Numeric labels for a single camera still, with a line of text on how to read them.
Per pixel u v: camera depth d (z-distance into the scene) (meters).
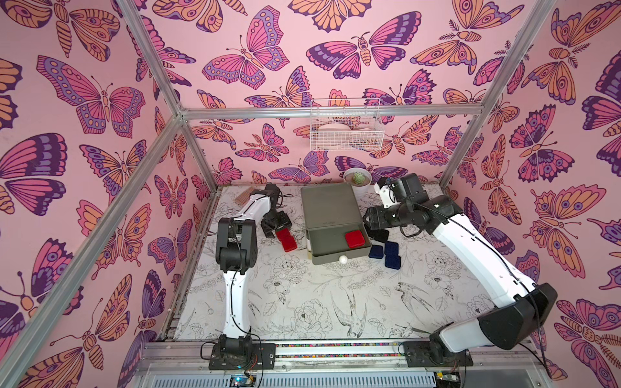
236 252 0.61
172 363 0.73
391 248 0.96
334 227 0.81
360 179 1.07
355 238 0.83
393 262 0.94
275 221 0.90
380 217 0.66
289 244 1.00
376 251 0.98
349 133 0.92
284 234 1.00
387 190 0.67
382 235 1.02
